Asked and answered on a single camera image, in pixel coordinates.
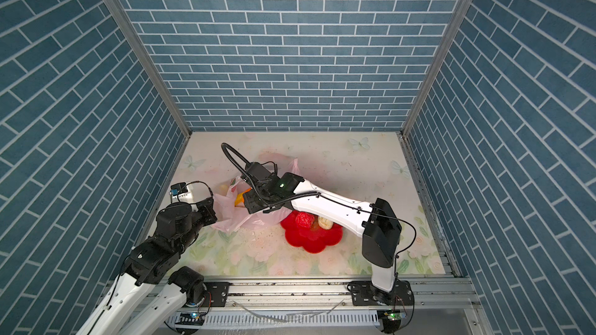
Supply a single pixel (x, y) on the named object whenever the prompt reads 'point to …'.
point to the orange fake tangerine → (240, 198)
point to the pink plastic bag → (230, 208)
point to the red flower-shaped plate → (314, 241)
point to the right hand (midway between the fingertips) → (247, 199)
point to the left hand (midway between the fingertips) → (216, 198)
